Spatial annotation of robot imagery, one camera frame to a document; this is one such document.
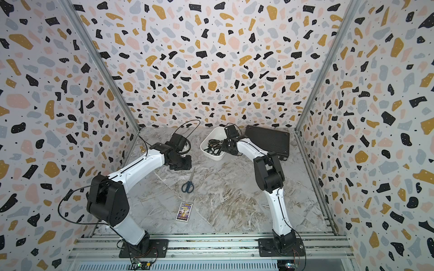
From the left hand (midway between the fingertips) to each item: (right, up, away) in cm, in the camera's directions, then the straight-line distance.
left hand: (191, 165), depth 88 cm
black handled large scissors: (+11, +10, +22) cm, 26 cm away
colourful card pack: (-2, -22, -5) cm, 23 cm away
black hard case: (+46, +13, +21) cm, 52 cm away
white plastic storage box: (+13, +19, +30) cm, 37 cm away
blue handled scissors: (-3, -12, +6) cm, 14 cm away
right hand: (+17, +9, +17) cm, 26 cm away
